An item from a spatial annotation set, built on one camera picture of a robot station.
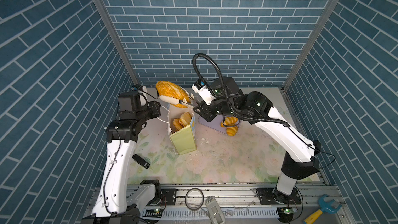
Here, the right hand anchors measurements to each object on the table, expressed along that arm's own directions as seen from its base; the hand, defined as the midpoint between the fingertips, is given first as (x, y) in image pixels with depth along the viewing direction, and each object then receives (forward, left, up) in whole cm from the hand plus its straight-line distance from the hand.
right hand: (195, 104), depth 61 cm
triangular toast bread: (+6, +8, -20) cm, 22 cm away
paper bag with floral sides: (-7, +5, -17) cm, 19 cm away
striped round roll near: (+9, -19, -35) cm, 41 cm away
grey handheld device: (-31, -10, -36) cm, 49 cm away
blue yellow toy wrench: (-25, -61, -38) cm, 76 cm away
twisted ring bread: (+4, +11, -23) cm, 26 cm away
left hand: (+4, +18, -6) cm, 19 cm away
